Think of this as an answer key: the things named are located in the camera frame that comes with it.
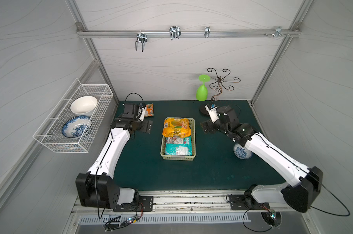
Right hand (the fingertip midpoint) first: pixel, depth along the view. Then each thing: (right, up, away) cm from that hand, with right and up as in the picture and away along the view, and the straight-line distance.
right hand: (209, 118), depth 77 cm
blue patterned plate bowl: (-63, -4, -12) cm, 64 cm away
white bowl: (-64, +7, -5) cm, 65 cm away
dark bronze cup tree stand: (+10, +23, +14) cm, 28 cm away
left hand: (-37, -3, +4) cm, 38 cm away
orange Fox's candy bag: (-40, +5, +35) cm, 54 cm away
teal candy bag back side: (-18, -17, +10) cm, 27 cm away
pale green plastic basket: (-7, -6, +24) cm, 26 cm away
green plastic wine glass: (-1, +17, +18) cm, 25 cm away
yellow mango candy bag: (-18, -6, +14) cm, 24 cm away
